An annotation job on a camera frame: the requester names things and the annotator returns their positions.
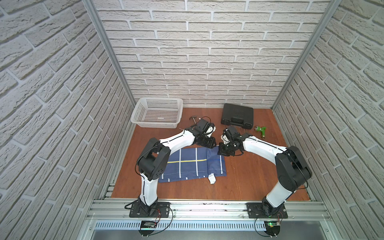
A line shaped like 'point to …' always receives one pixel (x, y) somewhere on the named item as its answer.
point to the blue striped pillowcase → (194, 163)
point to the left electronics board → (148, 224)
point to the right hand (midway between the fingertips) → (219, 152)
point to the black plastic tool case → (234, 114)
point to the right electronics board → (272, 227)
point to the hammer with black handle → (193, 117)
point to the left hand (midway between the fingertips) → (216, 142)
